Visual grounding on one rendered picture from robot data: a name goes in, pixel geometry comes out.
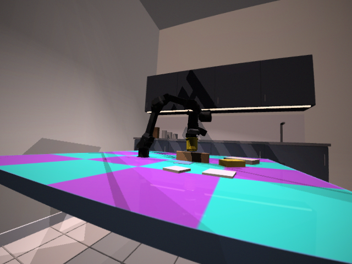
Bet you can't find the yellow rectangular block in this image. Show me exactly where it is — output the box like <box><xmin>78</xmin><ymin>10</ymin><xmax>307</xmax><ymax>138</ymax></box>
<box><xmin>218</xmin><ymin>159</ymin><xmax>246</xmax><ymax>167</ymax></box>

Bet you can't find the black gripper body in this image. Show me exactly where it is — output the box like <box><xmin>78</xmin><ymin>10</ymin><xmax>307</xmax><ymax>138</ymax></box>
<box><xmin>186</xmin><ymin>121</ymin><xmax>200</xmax><ymax>136</ymax></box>

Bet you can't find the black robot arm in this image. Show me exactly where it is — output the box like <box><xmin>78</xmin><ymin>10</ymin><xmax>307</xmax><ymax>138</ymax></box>
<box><xmin>136</xmin><ymin>93</ymin><xmax>212</xmax><ymax>158</ymax></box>

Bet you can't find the white flat square pad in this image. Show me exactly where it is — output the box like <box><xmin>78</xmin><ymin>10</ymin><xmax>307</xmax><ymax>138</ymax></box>
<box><xmin>162</xmin><ymin>166</ymin><xmax>191</xmax><ymax>174</ymax></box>

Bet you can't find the white flat rectangular slab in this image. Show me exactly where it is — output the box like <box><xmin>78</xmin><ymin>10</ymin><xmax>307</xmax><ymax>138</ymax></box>
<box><xmin>202</xmin><ymin>169</ymin><xmax>236</xmax><ymax>179</ymax></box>

